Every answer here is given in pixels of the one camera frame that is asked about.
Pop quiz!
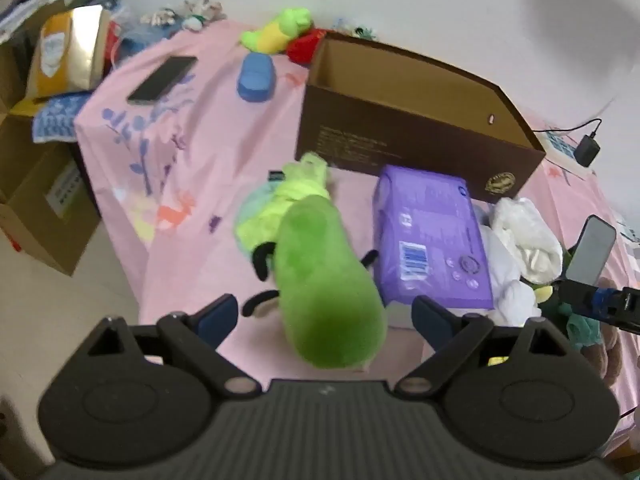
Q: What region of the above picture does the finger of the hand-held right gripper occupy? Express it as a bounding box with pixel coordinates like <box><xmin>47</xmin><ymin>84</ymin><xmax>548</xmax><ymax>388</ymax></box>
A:
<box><xmin>556</xmin><ymin>281</ymin><xmax>621</xmax><ymax>318</ymax></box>

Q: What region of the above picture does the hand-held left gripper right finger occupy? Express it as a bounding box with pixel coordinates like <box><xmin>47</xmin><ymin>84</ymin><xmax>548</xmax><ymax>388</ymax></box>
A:
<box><xmin>395</xmin><ymin>295</ymin><xmax>569</xmax><ymax>397</ymax></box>

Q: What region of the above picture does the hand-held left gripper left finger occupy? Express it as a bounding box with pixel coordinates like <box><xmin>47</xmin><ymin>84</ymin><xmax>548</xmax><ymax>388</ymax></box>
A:
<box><xmin>89</xmin><ymin>294</ymin><xmax>261</xmax><ymax>397</ymax></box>

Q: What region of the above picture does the white fluffy towel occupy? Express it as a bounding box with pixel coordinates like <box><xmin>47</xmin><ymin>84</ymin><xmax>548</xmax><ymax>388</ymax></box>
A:
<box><xmin>480</xmin><ymin>230</ymin><xmax>543</xmax><ymax>322</ymax></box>

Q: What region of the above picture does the pinkish brown plush bear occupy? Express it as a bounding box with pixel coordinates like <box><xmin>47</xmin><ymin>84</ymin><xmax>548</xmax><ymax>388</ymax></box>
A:
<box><xmin>582</xmin><ymin>320</ymin><xmax>626</xmax><ymax>387</ymax></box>

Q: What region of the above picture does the green pickle plush toy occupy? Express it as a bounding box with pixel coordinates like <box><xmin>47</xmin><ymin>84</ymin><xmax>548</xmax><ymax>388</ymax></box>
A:
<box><xmin>241</xmin><ymin>195</ymin><xmax>388</xmax><ymax>371</ymax></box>

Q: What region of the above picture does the lime green fuzzy towel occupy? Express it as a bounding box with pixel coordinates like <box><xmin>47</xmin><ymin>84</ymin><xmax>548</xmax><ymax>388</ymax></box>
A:
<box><xmin>235</xmin><ymin>151</ymin><xmax>335</xmax><ymax>253</ymax></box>

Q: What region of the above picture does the brown cardboard box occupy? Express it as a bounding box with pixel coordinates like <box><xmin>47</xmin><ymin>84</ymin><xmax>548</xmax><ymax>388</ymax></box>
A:
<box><xmin>294</xmin><ymin>31</ymin><xmax>547</xmax><ymax>206</ymax></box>

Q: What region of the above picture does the white cloth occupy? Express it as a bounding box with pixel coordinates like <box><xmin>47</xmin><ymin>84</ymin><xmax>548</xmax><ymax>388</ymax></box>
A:
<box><xmin>487</xmin><ymin>196</ymin><xmax>565</xmax><ymax>285</ymax></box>

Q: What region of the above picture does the purple plastic packet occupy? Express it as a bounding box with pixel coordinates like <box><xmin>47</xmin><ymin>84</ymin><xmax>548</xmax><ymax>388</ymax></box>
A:
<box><xmin>371</xmin><ymin>164</ymin><xmax>496</xmax><ymax>311</ymax></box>

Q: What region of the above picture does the black charger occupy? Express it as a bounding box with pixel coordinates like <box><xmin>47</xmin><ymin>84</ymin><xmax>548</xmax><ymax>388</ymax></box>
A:
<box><xmin>572</xmin><ymin>132</ymin><xmax>602</xmax><ymax>167</ymax></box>

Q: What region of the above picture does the white power strip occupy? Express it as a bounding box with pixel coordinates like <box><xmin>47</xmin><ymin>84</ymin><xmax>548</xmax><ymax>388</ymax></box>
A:
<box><xmin>532</xmin><ymin>127</ymin><xmax>598</xmax><ymax>178</ymax></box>

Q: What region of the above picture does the mint green cloth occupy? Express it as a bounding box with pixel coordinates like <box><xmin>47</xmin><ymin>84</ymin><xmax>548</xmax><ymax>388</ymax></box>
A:
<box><xmin>236</xmin><ymin>187</ymin><xmax>268</xmax><ymax>251</ymax></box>

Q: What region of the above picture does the pink printed bedsheet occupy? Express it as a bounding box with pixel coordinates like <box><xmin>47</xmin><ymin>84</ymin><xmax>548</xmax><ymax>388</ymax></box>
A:
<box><xmin>74</xmin><ymin>19</ymin><xmax>640</xmax><ymax>461</ymax></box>

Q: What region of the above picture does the large cardboard box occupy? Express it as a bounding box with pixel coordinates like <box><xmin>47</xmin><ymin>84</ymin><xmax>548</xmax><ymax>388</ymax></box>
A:
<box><xmin>0</xmin><ymin>110</ymin><xmax>103</xmax><ymax>277</ymax></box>

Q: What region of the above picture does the blue pouch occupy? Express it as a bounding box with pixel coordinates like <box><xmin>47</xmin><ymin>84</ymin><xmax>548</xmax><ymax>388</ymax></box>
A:
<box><xmin>236</xmin><ymin>52</ymin><xmax>277</xmax><ymax>103</ymax></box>

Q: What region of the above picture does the black smartphone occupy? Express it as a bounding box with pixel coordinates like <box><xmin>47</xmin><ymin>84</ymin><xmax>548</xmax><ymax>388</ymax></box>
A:
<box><xmin>126</xmin><ymin>55</ymin><xmax>199</xmax><ymax>107</ymax></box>

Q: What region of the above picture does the blue patterned cloth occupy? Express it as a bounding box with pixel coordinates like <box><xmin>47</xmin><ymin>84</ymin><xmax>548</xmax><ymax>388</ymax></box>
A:
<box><xmin>32</xmin><ymin>91</ymin><xmax>96</xmax><ymax>143</ymax></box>

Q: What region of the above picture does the red plush toy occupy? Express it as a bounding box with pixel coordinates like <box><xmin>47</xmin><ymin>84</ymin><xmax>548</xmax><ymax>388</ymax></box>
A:
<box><xmin>285</xmin><ymin>29</ymin><xmax>331</xmax><ymax>66</ymax></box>

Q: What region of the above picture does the green and yellow plush toy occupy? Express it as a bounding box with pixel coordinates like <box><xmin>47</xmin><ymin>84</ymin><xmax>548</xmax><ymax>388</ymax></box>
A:
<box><xmin>241</xmin><ymin>6</ymin><xmax>315</xmax><ymax>55</ymax></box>

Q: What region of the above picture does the blue plastic bag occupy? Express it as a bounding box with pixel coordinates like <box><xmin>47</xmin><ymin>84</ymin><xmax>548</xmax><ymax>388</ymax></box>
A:
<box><xmin>114</xmin><ymin>20</ymin><xmax>168</xmax><ymax>58</ymax></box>

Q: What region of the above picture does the red packet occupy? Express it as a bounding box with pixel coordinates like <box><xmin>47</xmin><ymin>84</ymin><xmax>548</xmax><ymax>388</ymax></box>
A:
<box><xmin>106</xmin><ymin>20</ymin><xmax>123</xmax><ymax>68</ymax></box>

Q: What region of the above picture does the panda plush toy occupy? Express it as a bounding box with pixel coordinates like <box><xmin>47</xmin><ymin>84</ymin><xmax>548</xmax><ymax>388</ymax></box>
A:
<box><xmin>331</xmin><ymin>16</ymin><xmax>377</xmax><ymax>41</ymax></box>

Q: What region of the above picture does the small white plush toy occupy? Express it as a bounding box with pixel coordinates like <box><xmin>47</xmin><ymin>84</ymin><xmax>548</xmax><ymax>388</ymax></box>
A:
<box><xmin>141</xmin><ymin>7</ymin><xmax>182</xmax><ymax>27</ymax></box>
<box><xmin>182</xmin><ymin>0</ymin><xmax>227</xmax><ymax>31</ymax></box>

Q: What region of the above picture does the yellow tissue box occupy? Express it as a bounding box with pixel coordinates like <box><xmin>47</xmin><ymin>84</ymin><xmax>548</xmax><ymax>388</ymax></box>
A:
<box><xmin>25</xmin><ymin>4</ymin><xmax>112</xmax><ymax>103</ymax></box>

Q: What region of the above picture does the black charger cable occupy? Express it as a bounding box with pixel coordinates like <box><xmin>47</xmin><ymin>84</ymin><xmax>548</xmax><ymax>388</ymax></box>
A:
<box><xmin>532</xmin><ymin>118</ymin><xmax>603</xmax><ymax>137</ymax></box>

